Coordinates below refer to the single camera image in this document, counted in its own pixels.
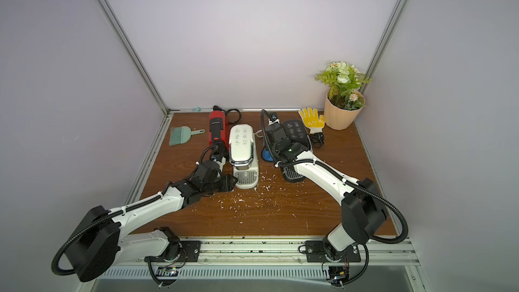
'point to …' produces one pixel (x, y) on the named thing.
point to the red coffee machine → (218, 132)
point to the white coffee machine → (242, 155)
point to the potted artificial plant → (344, 101)
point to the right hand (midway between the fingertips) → (274, 132)
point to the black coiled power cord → (317, 139)
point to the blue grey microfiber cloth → (267, 155)
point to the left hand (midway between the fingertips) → (236, 179)
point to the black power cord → (217, 108)
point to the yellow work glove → (311, 119)
